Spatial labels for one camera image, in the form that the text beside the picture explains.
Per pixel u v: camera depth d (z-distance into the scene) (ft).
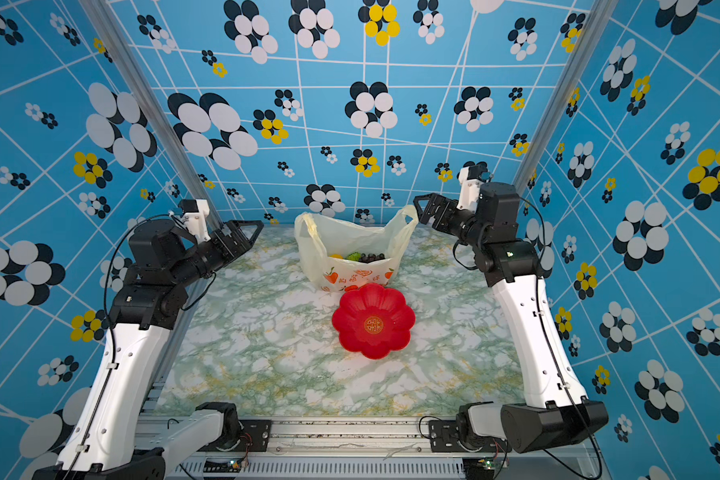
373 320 3.07
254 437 2.38
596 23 2.26
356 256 3.34
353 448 2.37
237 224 1.83
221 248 1.82
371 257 3.23
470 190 1.90
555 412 1.20
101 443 1.20
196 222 1.86
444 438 2.38
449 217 1.90
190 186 3.47
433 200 1.87
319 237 2.31
